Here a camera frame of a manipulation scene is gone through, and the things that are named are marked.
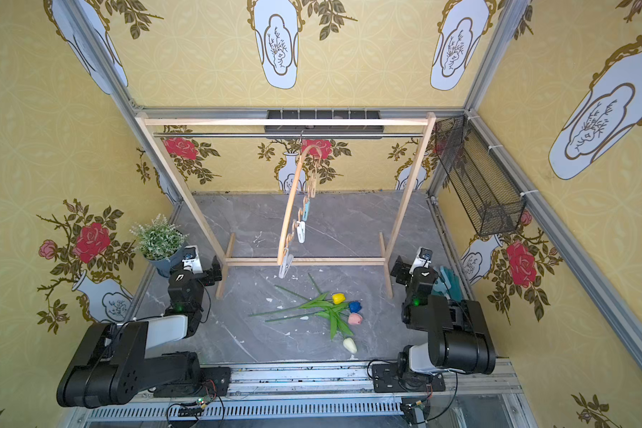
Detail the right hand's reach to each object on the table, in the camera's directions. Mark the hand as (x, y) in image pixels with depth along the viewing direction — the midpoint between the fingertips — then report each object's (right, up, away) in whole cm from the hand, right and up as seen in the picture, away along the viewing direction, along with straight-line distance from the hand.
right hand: (412, 259), depth 92 cm
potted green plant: (-83, +7, -6) cm, 84 cm away
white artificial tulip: (-24, -22, -14) cm, 35 cm away
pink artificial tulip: (-21, -17, -8) cm, 28 cm away
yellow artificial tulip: (-26, -12, -4) cm, 29 cm away
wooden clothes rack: (-65, -1, +3) cm, 65 cm away
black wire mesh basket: (+22, +21, -8) cm, 31 cm away
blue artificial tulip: (-20, -15, -5) cm, 26 cm away
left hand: (-71, +1, -3) cm, 71 cm away
